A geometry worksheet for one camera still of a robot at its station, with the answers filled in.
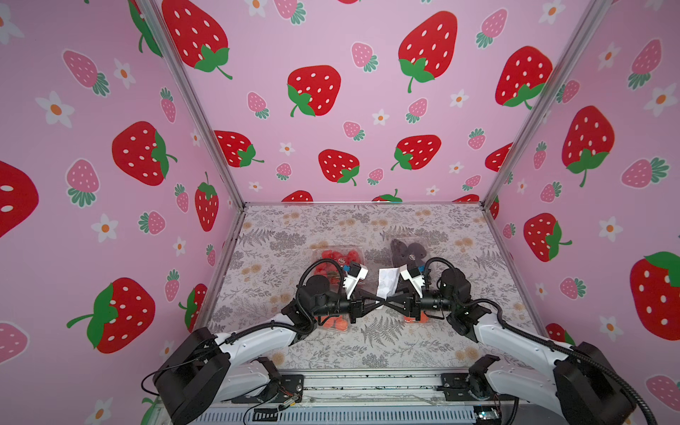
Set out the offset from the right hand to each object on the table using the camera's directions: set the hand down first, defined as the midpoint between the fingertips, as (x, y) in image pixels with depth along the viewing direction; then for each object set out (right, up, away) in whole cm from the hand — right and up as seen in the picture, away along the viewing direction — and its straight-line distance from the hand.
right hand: (384, 305), depth 72 cm
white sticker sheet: (0, +7, -3) cm, 8 cm away
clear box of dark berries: (+14, +13, +22) cm, 29 cm away
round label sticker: (+13, +11, +21) cm, 27 cm away
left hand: (0, +1, -3) cm, 3 cm away
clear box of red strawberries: (-13, +11, +28) cm, 33 cm away
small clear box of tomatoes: (+9, -2, -6) cm, 11 cm away
